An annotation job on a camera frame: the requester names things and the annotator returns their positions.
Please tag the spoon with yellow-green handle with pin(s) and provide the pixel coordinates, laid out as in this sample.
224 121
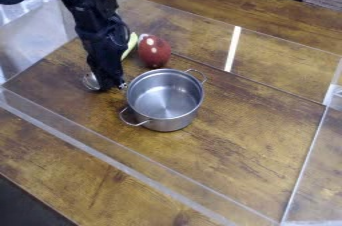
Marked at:
89 79

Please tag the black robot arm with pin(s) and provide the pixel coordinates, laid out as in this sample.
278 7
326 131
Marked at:
100 7

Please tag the silver pot with handles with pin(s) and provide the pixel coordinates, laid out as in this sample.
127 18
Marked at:
163 99

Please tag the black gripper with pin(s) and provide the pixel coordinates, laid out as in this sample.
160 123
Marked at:
104 38

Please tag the clear acrylic enclosure wall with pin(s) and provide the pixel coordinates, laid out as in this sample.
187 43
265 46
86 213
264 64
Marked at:
256 162

